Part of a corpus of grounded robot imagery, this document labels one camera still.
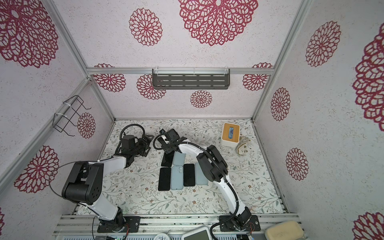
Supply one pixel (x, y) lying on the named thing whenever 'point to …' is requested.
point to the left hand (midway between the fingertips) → (153, 142)
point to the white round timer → (162, 236)
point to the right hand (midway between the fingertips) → (168, 141)
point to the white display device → (202, 233)
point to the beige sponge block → (287, 230)
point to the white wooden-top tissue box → (230, 135)
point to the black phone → (167, 159)
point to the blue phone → (189, 174)
